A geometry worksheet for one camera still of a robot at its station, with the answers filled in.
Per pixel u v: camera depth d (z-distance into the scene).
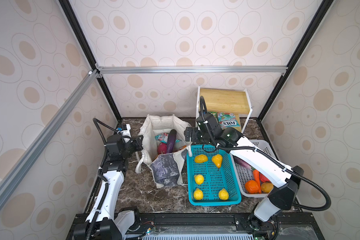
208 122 0.52
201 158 0.92
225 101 0.84
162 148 0.92
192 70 1.01
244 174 0.80
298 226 0.73
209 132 0.52
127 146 0.65
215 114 0.97
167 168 0.74
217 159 0.91
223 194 0.79
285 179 0.42
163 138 0.94
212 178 0.88
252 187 0.79
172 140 0.89
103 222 0.39
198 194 0.78
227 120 0.94
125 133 0.69
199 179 0.84
